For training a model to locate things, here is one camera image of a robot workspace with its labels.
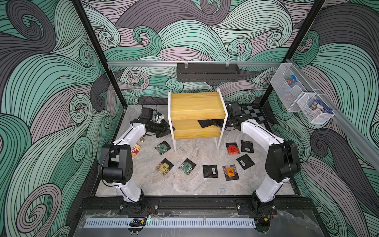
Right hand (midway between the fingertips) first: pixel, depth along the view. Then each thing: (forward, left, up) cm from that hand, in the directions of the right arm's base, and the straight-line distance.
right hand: (211, 121), depth 90 cm
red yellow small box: (-12, +49, -13) cm, 52 cm away
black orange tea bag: (-26, -10, -16) cm, 32 cm away
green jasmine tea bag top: (-22, +16, -16) cm, 31 cm away
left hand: (-5, +23, +1) cm, 24 cm away
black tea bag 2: (-9, -24, -15) cm, 30 cm away
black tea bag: (-20, -20, -15) cm, 32 cm away
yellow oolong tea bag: (-22, +30, -15) cm, 40 cm away
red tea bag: (-11, -14, -15) cm, 23 cm away
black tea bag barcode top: (-25, +2, -16) cm, 30 cm away
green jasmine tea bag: (-10, +32, -15) cm, 36 cm away
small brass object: (-4, +47, -13) cm, 49 cm away
